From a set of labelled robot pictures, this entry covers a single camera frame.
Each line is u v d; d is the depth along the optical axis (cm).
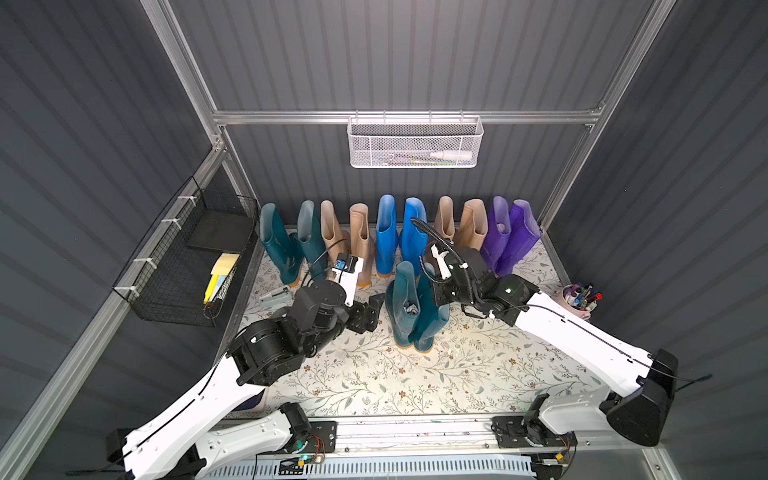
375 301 54
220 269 74
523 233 84
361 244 83
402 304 72
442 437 75
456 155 87
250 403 75
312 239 83
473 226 87
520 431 73
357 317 53
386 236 87
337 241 83
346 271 51
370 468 77
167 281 69
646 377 40
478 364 86
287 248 97
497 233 84
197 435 40
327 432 74
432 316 72
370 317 54
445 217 95
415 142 123
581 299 85
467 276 54
